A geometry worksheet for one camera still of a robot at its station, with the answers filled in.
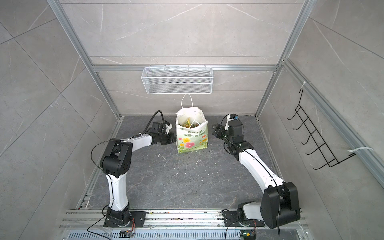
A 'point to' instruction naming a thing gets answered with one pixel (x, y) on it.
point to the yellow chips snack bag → (189, 125)
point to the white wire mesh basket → (177, 80)
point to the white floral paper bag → (192, 130)
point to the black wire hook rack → (331, 160)
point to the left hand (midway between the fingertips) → (177, 136)
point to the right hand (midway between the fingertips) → (216, 125)
